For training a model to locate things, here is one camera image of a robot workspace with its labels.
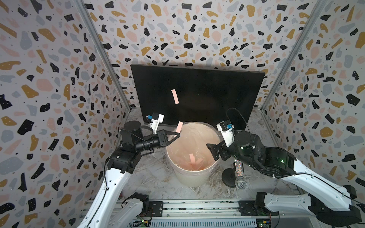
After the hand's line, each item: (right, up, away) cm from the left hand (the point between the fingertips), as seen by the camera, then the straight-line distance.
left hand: (180, 136), depth 60 cm
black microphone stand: (+27, -27, +26) cm, 46 cm away
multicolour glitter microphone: (+26, -20, +3) cm, 33 cm away
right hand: (+15, -2, +1) cm, 15 cm away
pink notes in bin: (+7, -19, +21) cm, 29 cm away
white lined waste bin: (+6, -3, +22) cm, 23 cm away
